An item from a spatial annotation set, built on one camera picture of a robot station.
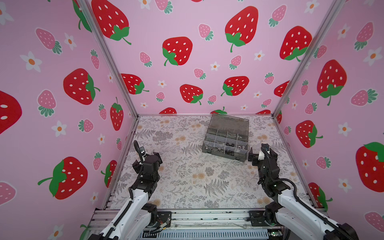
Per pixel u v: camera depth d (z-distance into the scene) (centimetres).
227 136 101
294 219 57
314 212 47
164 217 75
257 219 73
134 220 49
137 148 67
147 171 62
